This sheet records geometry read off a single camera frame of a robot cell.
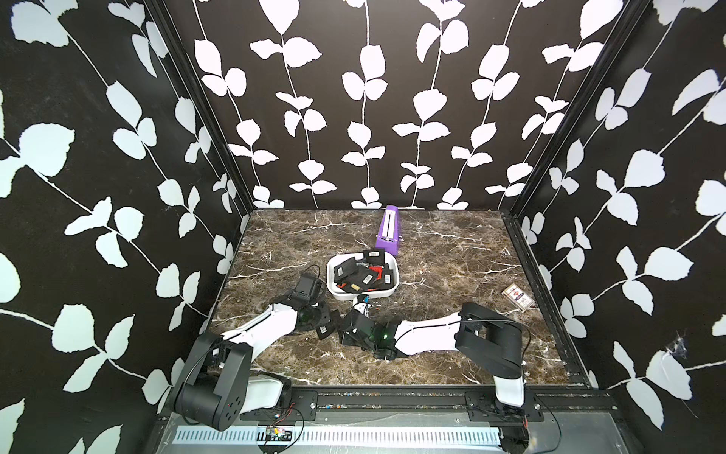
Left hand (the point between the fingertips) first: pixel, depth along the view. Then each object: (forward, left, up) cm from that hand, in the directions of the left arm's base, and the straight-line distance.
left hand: (328, 313), depth 90 cm
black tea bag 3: (-5, +1, -1) cm, 5 cm away
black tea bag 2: (+9, -11, +7) cm, 16 cm away
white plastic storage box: (+20, -4, +3) cm, 21 cm away
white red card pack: (+3, -64, +1) cm, 64 cm away
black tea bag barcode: (+19, -16, +3) cm, 25 cm away
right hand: (-6, -3, +1) cm, 7 cm away
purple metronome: (+27, -21, +5) cm, 35 cm away
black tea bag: (+15, -5, +3) cm, 16 cm away
